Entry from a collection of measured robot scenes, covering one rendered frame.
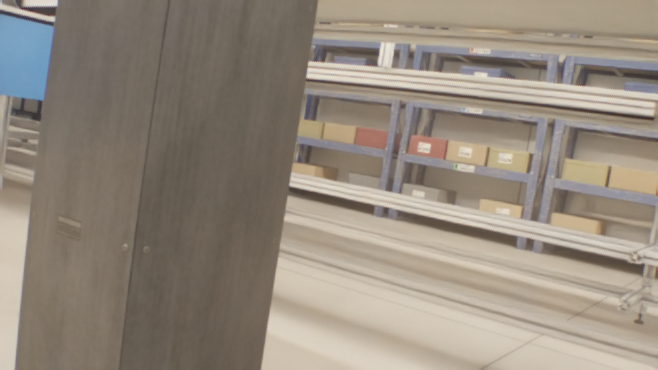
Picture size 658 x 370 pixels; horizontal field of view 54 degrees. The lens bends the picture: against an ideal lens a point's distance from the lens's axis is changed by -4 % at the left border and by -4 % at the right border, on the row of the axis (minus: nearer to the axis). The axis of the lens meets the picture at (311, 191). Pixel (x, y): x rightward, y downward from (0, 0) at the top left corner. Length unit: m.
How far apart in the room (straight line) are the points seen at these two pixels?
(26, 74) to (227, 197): 2.29
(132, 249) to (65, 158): 0.19
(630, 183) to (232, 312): 4.10
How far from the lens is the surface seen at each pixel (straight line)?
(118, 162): 0.90
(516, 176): 5.08
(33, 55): 3.21
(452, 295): 2.05
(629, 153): 5.40
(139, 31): 0.89
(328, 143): 5.83
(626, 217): 5.39
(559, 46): 1.98
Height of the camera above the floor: 0.58
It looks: 5 degrees down
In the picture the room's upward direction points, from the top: 9 degrees clockwise
